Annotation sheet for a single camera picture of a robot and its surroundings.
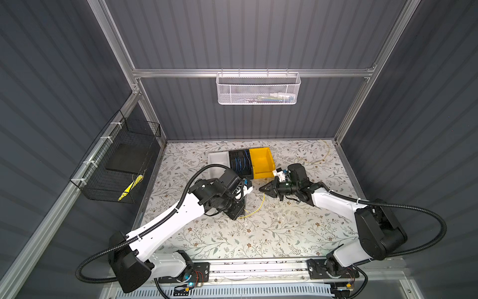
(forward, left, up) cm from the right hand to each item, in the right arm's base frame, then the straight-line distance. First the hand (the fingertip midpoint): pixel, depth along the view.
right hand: (261, 191), depth 82 cm
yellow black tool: (-2, +49, +13) cm, 51 cm away
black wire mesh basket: (+9, +56, +18) cm, 60 cm away
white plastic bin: (+28, +24, -10) cm, 38 cm away
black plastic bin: (+15, +6, -9) cm, 19 cm away
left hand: (-11, +8, +4) cm, 14 cm away
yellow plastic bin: (+27, -3, -13) cm, 30 cm away
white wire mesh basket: (+74, -2, +7) cm, 74 cm away
